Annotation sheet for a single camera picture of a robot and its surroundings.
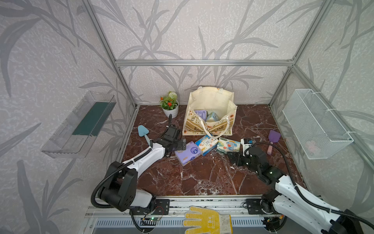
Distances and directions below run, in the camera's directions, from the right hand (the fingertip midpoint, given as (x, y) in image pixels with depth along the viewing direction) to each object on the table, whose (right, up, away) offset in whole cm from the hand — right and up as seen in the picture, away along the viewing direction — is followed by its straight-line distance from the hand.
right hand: (231, 152), depth 82 cm
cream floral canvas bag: (-10, +24, +23) cm, 34 cm away
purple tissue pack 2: (-27, -3, +4) cm, 28 cm away
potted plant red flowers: (-39, +29, +20) cm, 52 cm away
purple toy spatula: (+35, +6, +20) cm, 41 cm away
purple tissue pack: (-16, +22, +14) cm, 31 cm away
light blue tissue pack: (-10, +20, +12) cm, 25 cm away
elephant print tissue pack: (-1, +2, +9) cm, 9 cm away
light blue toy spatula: (-60, +10, +23) cm, 65 cm away
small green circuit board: (-44, -32, -10) cm, 55 cm away
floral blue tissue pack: (-14, +3, +8) cm, 17 cm away
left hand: (-32, +4, +7) cm, 33 cm away
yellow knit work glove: (-13, -31, -13) cm, 36 cm away
